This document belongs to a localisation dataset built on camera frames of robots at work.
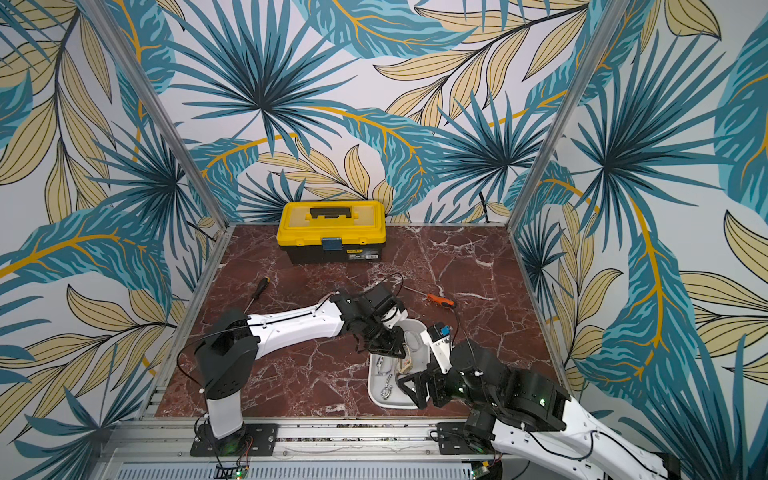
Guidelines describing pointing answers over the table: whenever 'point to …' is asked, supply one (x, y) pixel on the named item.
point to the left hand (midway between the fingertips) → (403, 359)
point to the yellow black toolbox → (332, 231)
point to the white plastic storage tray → (383, 386)
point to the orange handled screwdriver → (434, 298)
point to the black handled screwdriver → (258, 291)
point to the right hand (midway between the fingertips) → (412, 377)
